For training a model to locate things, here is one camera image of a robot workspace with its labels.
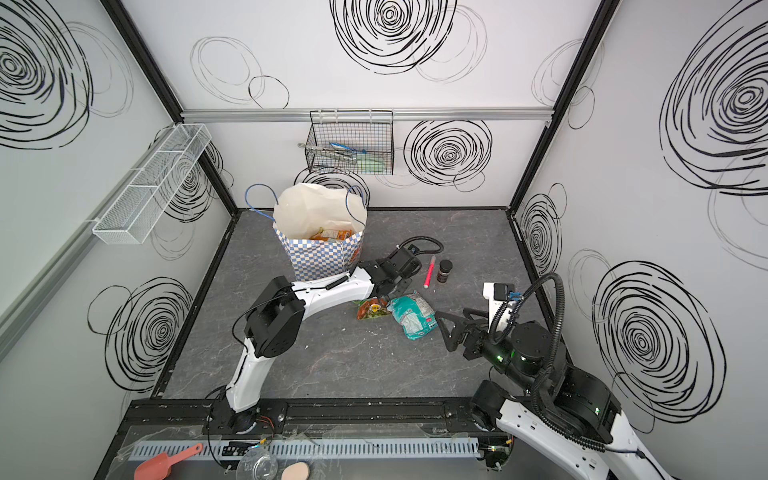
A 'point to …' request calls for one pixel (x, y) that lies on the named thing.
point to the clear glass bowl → (257, 464)
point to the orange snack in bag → (332, 234)
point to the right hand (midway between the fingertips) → (447, 315)
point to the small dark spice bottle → (445, 267)
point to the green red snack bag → (371, 308)
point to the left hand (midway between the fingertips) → (401, 273)
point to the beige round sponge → (296, 471)
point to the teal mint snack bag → (413, 313)
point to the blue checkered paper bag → (299, 212)
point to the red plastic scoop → (159, 466)
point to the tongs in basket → (335, 148)
